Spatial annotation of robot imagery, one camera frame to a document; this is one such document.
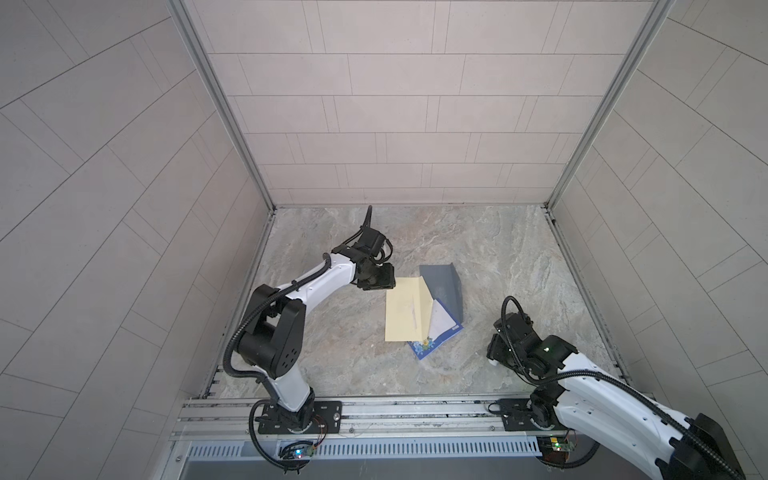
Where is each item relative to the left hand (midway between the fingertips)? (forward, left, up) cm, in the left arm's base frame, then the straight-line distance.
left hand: (398, 279), depth 88 cm
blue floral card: (-18, -7, -7) cm, 20 cm away
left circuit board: (-41, +22, -4) cm, 47 cm away
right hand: (-19, -26, -9) cm, 34 cm away
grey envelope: (+3, -15, -8) cm, 17 cm away
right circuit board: (-40, -37, -7) cm, 55 cm away
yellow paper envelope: (-7, -3, -7) cm, 11 cm away
